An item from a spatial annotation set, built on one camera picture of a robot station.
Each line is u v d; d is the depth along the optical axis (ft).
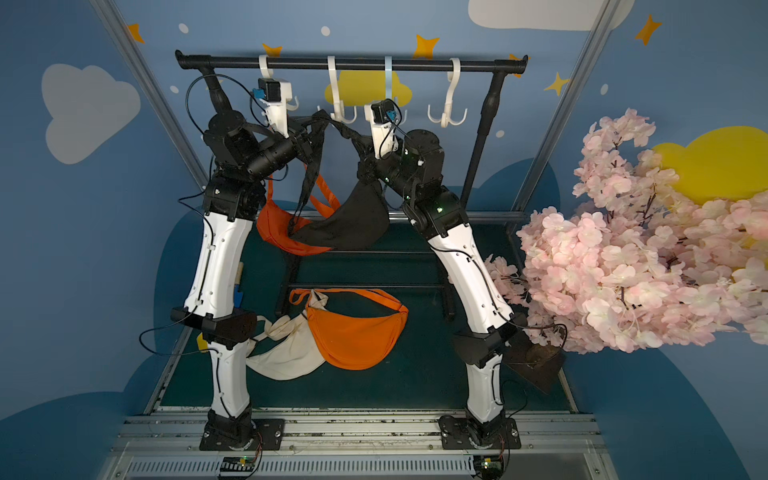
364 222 2.60
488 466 2.40
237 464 2.40
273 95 1.62
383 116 1.57
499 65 1.79
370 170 1.80
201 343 2.92
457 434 2.42
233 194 1.59
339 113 2.02
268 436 2.42
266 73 1.80
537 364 2.74
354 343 2.92
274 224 2.55
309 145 1.85
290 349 2.88
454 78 1.82
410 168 1.49
